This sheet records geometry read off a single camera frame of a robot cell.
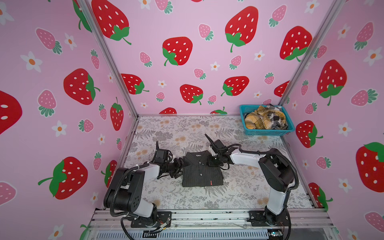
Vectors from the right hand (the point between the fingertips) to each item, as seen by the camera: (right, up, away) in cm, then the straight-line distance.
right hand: (206, 163), depth 94 cm
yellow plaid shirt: (+40, +29, +13) cm, 52 cm away
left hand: (-12, -2, -5) cm, 13 cm away
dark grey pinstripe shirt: (-6, -4, -7) cm, 10 cm away
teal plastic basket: (+42, +20, +10) cm, 48 cm away
